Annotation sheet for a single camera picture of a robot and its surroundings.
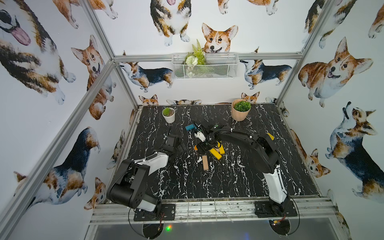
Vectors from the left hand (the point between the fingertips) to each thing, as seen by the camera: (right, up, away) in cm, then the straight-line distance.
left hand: (180, 143), depth 95 cm
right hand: (+14, -3, -3) cm, 14 cm away
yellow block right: (+26, -4, 0) cm, 27 cm away
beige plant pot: (+40, +17, +12) cm, 45 cm away
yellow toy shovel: (+62, +3, +9) cm, 63 cm away
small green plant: (-11, +20, +10) cm, 25 cm away
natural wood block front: (+16, -11, -5) cm, 20 cm away
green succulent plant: (+42, +24, +10) cm, 50 cm away
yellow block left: (+22, -6, -1) cm, 23 cm away
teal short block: (+6, +10, +9) cm, 14 cm away
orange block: (+10, -2, -6) cm, 12 cm away
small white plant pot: (-10, +19, +11) cm, 24 cm away
